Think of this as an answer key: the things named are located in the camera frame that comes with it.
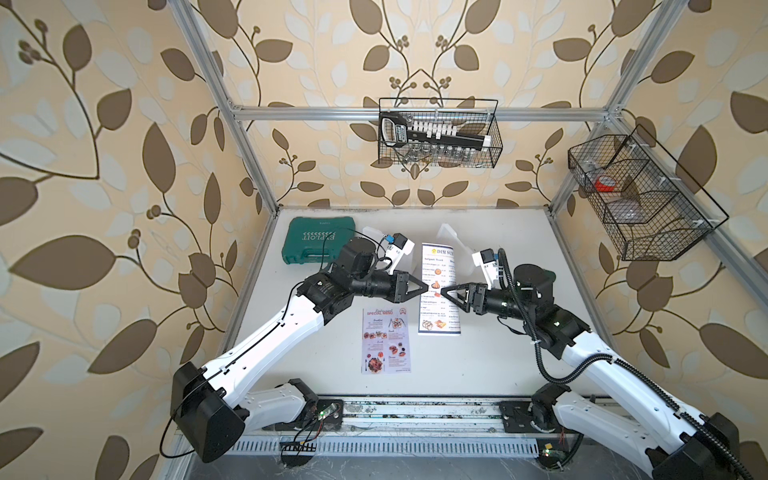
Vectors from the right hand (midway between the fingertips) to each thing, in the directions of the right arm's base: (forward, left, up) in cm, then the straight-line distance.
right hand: (446, 292), depth 71 cm
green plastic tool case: (+33, +41, -17) cm, 55 cm away
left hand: (-1, +6, +6) cm, 8 cm away
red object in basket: (+26, -47, +9) cm, 54 cm away
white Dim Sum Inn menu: (-6, +3, +1) cm, 6 cm away
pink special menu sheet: (-3, +16, -24) cm, 29 cm away
